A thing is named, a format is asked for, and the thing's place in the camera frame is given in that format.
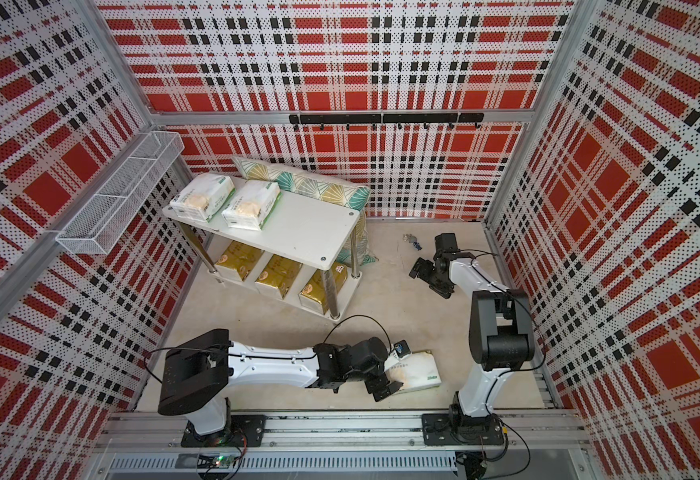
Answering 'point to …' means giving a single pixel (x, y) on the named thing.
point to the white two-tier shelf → (317, 232)
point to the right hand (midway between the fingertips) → (427, 278)
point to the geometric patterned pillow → (341, 193)
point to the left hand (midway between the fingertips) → (394, 365)
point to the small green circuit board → (223, 461)
